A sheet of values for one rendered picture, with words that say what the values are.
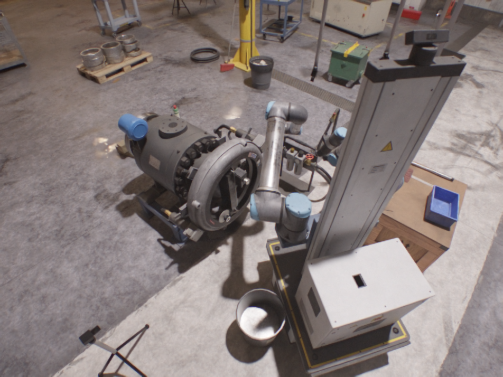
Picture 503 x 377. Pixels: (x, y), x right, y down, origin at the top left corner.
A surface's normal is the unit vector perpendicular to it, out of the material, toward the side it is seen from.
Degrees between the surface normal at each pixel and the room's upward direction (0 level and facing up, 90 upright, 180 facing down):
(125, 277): 0
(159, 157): 49
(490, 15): 90
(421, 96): 90
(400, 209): 0
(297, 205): 5
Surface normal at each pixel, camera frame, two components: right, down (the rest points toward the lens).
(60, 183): 0.00, -0.67
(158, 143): -0.36, -0.22
